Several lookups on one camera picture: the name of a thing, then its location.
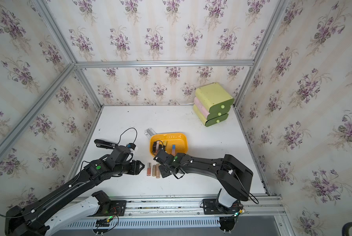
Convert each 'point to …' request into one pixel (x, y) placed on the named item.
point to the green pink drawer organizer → (211, 103)
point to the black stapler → (104, 144)
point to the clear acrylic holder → (149, 132)
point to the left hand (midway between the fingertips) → (143, 167)
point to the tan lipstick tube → (158, 170)
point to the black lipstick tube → (154, 147)
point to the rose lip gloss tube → (149, 169)
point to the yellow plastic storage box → (179, 139)
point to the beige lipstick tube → (154, 170)
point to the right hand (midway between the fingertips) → (165, 171)
